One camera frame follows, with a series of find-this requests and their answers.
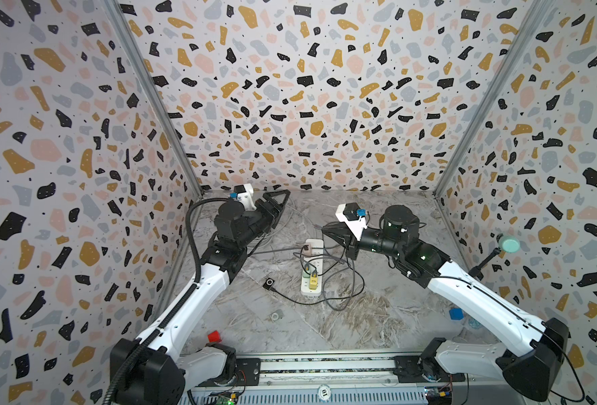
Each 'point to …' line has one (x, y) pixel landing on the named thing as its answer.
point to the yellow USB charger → (314, 282)
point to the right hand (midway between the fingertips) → (330, 228)
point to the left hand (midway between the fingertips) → (295, 198)
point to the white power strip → (315, 262)
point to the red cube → (214, 337)
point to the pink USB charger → (308, 251)
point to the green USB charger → (309, 269)
